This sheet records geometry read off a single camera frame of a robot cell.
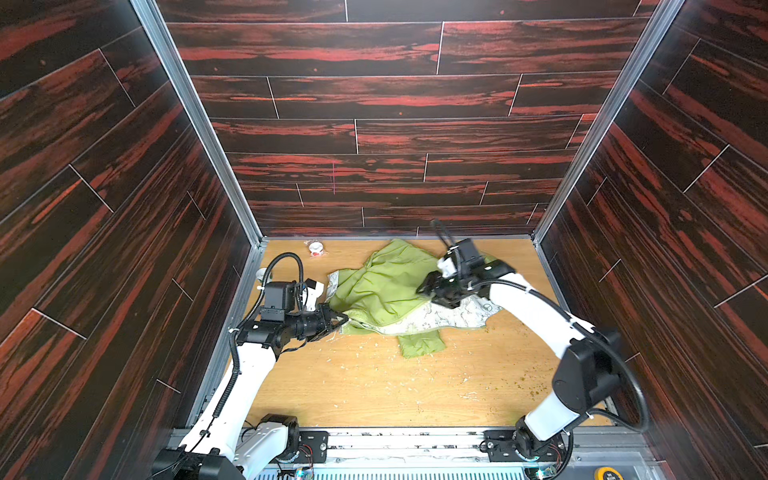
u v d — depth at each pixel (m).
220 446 0.40
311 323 0.66
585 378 0.44
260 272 1.08
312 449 0.73
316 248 1.15
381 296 0.97
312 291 0.72
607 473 0.69
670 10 0.65
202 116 0.84
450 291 0.72
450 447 0.75
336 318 0.75
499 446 0.73
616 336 0.45
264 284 0.60
